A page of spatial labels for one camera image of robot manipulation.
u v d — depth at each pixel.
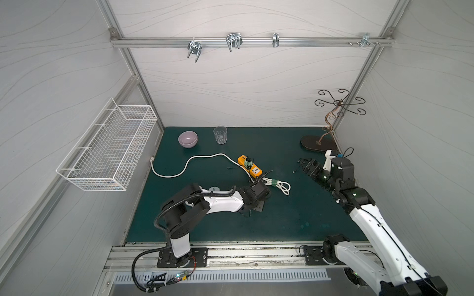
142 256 0.65
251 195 0.69
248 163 0.92
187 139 1.11
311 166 0.69
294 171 0.98
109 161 0.67
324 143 1.11
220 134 1.15
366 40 0.76
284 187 0.93
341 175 0.56
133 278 0.67
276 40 0.78
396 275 0.40
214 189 0.91
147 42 0.80
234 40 0.77
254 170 0.98
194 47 0.78
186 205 0.52
